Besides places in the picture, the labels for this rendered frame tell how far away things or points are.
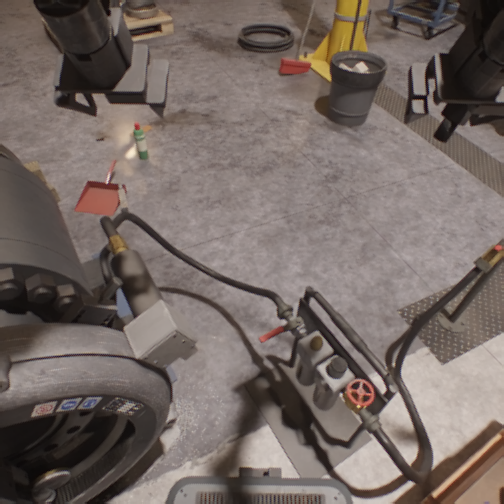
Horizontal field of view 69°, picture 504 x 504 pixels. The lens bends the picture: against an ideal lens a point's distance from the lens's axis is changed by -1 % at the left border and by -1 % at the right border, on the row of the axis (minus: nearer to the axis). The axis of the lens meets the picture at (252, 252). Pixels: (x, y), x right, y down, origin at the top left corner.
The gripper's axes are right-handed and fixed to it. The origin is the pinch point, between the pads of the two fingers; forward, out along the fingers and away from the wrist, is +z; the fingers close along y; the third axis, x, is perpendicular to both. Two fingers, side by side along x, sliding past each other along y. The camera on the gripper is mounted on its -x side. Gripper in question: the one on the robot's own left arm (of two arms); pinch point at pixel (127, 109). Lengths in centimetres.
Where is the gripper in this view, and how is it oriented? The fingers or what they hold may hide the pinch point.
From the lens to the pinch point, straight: 59.7
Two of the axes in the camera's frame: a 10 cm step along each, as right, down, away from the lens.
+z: -0.1, 2.0, 9.8
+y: -10.0, -0.2, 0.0
